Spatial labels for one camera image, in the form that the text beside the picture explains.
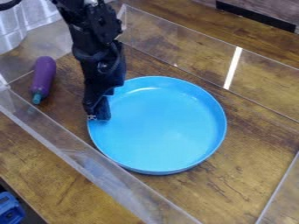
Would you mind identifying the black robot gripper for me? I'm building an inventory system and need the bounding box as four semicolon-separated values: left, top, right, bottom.
70;40;126;122

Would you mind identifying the blue round plastic tray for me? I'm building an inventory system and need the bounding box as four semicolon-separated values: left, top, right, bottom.
88;76;228;175

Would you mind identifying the clear acrylic enclosure wall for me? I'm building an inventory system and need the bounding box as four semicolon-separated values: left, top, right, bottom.
0;0;299;224

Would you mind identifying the black braided cable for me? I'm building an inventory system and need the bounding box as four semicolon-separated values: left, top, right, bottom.
0;0;22;12

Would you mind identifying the purple toy eggplant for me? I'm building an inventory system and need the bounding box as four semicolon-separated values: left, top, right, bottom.
30;56;56;105

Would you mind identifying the blue object at corner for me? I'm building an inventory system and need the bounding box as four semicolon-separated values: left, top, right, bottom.
0;192;25;224

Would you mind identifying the white checkered cloth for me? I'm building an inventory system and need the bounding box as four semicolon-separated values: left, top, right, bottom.
0;0;65;55

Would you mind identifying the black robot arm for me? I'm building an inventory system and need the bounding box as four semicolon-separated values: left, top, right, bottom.
50;0;126;121

